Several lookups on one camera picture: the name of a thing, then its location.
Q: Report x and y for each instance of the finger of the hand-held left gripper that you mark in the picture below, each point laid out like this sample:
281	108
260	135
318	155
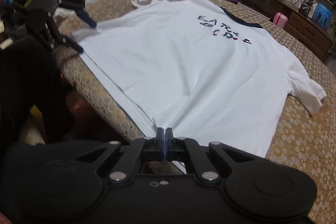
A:
74	45
88	19

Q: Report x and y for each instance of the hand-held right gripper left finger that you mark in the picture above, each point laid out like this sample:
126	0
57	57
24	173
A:
160	140

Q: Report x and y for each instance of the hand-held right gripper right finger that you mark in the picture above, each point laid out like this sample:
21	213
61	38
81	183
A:
170	142

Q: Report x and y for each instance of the white T-shirt navy collar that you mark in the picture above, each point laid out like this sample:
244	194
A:
183	69

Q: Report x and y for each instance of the person's black-clad leg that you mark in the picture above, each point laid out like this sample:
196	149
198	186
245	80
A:
26	77

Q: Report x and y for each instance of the gold floral tablecloth table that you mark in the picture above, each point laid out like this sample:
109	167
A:
302	140

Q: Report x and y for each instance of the white flat box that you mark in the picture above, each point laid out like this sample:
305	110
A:
253	8

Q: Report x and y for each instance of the pink box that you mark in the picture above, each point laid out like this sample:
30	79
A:
280	20

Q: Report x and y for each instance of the wooden TV cabinet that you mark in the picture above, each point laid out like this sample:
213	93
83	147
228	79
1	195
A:
307	29

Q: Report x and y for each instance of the green potted plant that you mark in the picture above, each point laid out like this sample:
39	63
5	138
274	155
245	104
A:
307	10

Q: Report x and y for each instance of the blue picture frame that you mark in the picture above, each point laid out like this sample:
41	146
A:
322	16

